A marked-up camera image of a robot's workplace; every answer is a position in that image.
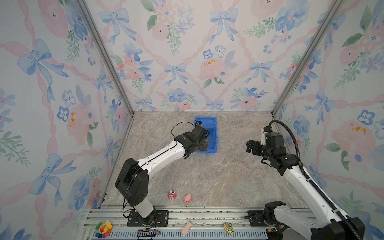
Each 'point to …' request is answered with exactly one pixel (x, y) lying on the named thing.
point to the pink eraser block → (188, 226)
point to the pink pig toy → (187, 198)
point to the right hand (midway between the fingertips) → (256, 143)
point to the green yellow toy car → (228, 228)
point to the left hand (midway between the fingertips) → (198, 139)
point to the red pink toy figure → (171, 195)
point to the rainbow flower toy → (103, 229)
